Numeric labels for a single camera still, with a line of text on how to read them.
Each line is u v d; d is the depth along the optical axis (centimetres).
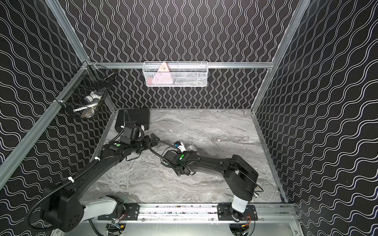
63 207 39
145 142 73
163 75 89
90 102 86
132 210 75
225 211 74
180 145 76
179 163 60
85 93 92
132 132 64
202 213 76
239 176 45
